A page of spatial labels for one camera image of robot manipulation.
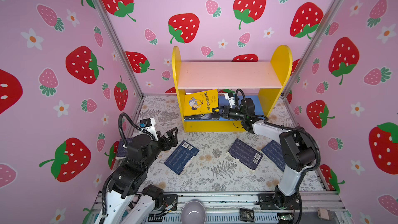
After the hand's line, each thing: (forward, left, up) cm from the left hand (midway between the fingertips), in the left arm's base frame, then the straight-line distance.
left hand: (169, 129), depth 66 cm
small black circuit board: (-28, -35, -27) cm, 52 cm away
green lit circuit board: (-28, -53, -30) cm, 67 cm away
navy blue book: (0, -1, -29) cm, 29 cm away
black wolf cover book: (+16, -21, -10) cm, 28 cm away
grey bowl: (-27, -10, -28) cm, 40 cm away
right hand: (+17, -19, -8) cm, 27 cm away
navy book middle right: (+2, -40, -30) cm, 50 cm away
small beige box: (-27, -70, -28) cm, 80 cm away
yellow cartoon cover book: (+24, -13, -8) cm, 28 cm away
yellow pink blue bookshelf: (+22, -24, -2) cm, 33 cm away
